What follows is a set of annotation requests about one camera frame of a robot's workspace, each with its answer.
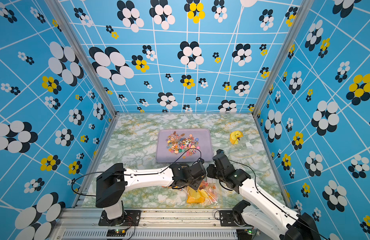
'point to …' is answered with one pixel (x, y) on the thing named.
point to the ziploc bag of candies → (209, 193)
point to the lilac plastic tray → (163, 155)
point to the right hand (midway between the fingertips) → (209, 168)
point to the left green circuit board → (116, 232)
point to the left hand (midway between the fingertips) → (201, 180)
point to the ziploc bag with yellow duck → (235, 136)
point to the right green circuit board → (246, 233)
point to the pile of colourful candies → (176, 144)
